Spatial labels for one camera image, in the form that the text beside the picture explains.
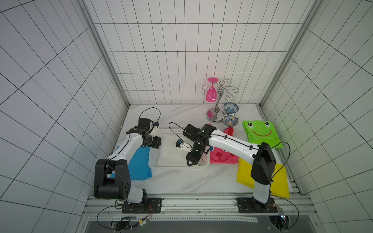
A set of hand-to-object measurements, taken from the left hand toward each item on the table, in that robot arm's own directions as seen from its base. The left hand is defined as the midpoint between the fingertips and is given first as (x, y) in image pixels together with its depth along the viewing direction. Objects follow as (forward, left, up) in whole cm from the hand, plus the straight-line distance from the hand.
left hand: (153, 144), depth 88 cm
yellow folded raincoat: (-21, -73, -6) cm, 76 cm away
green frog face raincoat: (+14, -72, -6) cm, 73 cm away
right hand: (-13, -21, +4) cm, 25 cm away
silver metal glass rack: (+30, -44, -6) cm, 53 cm away
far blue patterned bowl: (+37, -56, -5) cm, 67 cm away
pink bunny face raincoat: (-5, -41, -5) cm, 42 cm away
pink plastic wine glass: (+36, -39, +10) cm, 54 cm away
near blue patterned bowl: (+24, -54, -5) cm, 59 cm away
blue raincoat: (-11, +8, -8) cm, 16 cm away
